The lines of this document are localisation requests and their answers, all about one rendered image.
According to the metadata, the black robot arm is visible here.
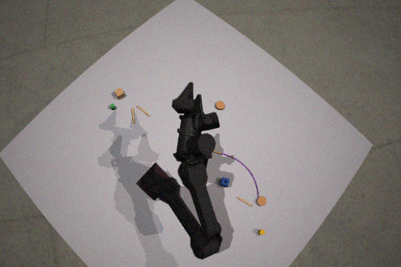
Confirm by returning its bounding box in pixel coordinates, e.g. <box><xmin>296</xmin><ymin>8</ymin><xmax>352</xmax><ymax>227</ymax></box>
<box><xmin>142</xmin><ymin>112</ymin><xmax>223</xmax><ymax>259</ymax></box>

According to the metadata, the blue square block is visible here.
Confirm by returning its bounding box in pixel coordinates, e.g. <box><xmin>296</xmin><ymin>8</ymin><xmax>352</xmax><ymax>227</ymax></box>
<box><xmin>220</xmin><ymin>177</ymin><xmax>229</xmax><ymax>187</ymax></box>

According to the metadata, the small wooden block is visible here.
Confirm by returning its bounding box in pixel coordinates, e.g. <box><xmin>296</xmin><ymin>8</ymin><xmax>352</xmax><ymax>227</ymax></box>
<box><xmin>114</xmin><ymin>87</ymin><xmax>125</xmax><ymax>99</ymax></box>

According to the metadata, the round wooden button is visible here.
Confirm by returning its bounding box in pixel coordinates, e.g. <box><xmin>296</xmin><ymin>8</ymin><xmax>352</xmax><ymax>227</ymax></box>
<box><xmin>256</xmin><ymin>196</ymin><xmax>267</xmax><ymax>206</ymax></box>

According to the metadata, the tan round disc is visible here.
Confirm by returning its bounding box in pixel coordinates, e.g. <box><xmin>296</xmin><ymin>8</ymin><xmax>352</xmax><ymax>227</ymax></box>
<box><xmin>215</xmin><ymin>101</ymin><xmax>225</xmax><ymax>110</ymax></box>

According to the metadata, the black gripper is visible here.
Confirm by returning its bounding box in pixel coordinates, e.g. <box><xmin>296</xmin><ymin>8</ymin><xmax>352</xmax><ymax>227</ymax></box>
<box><xmin>172</xmin><ymin>83</ymin><xmax>205</xmax><ymax>137</ymax></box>

